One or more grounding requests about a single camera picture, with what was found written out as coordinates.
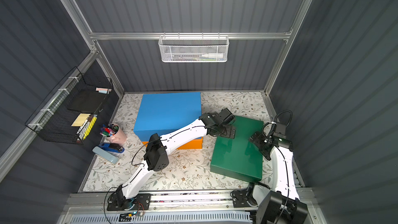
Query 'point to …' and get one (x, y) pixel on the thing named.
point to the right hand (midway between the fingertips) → (259, 144)
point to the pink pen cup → (112, 132)
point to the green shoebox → (238, 157)
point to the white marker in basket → (212, 55)
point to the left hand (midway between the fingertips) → (228, 132)
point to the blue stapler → (112, 146)
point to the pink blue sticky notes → (105, 90)
